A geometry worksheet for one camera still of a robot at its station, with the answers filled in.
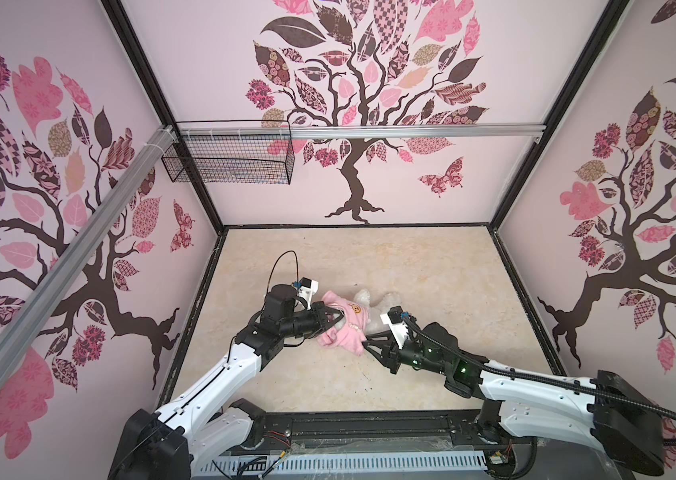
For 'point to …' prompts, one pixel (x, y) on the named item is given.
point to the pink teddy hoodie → (350, 338)
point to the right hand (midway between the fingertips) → (366, 338)
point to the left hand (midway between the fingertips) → (345, 320)
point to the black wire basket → (231, 152)
